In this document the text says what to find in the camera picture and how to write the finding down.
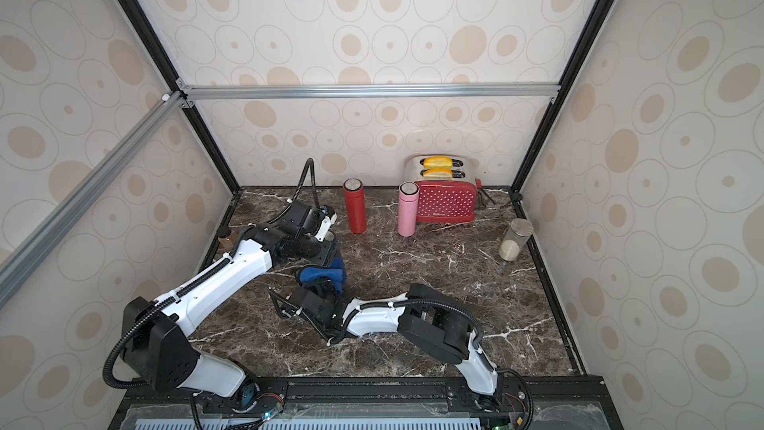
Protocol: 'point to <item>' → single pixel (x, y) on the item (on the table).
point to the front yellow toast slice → (438, 173)
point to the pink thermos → (408, 201)
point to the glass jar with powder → (517, 235)
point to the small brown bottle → (226, 238)
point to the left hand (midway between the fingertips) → (337, 248)
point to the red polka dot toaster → (448, 186)
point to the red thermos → (355, 198)
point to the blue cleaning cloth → (334, 271)
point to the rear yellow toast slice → (438, 162)
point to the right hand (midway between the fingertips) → (321, 281)
